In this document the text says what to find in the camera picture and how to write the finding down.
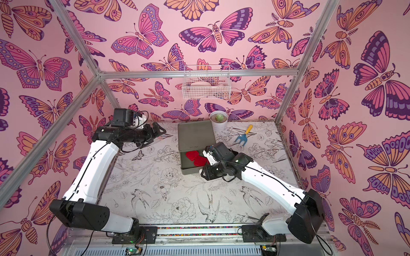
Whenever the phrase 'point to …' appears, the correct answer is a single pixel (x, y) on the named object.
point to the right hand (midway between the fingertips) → (201, 176)
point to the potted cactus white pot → (219, 119)
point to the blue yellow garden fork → (244, 137)
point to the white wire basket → (209, 82)
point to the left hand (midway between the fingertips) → (162, 133)
